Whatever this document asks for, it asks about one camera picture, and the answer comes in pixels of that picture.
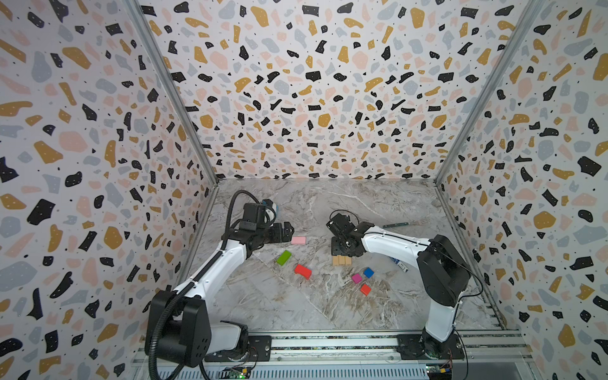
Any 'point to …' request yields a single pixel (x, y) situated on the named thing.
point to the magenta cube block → (357, 278)
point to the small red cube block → (366, 289)
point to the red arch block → (302, 271)
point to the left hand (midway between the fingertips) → (282, 226)
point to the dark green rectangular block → (283, 257)
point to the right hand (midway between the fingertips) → (334, 245)
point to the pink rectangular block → (298, 240)
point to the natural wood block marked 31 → (336, 260)
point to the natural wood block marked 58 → (347, 260)
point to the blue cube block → (368, 272)
